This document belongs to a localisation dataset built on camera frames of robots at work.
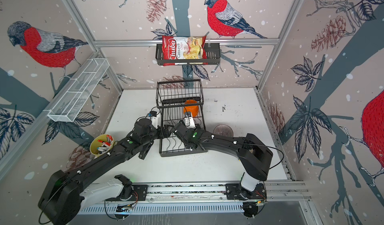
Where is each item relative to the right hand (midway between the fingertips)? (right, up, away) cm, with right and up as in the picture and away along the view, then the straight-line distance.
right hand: (189, 128), depth 85 cm
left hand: (-11, +2, -5) cm, 12 cm away
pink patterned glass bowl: (+20, -1, +2) cm, 20 cm away
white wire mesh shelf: (-58, +14, -13) cm, 61 cm away
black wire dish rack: (-8, +14, +23) cm, 28 cm away
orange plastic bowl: (+2, +10, +14) cm, 18 cm away
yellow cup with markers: (-49, -8, -4) cm, 50 cm away
